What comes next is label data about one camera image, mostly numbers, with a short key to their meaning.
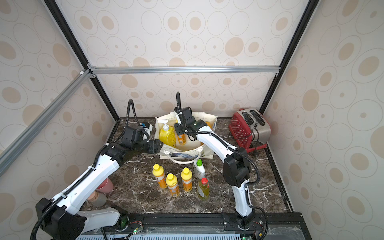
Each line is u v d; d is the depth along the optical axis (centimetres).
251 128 88
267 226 70
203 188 70
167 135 84
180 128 81
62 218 37
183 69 150
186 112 67
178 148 79
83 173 46
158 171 70
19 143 54
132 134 56
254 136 91
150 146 68
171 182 67
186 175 69
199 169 78
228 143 55
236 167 51
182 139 96
